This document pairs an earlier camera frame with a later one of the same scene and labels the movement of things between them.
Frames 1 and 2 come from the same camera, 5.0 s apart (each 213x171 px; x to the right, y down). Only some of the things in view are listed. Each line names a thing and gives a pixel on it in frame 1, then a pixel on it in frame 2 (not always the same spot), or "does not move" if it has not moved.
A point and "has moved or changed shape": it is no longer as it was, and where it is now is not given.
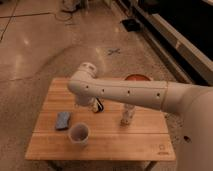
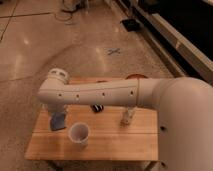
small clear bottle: x=127 y=114 does not move
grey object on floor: x=70 y=5 does not move
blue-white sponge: x=62 y=120 has moved or changed shape
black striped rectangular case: x=97 y=106 does not move
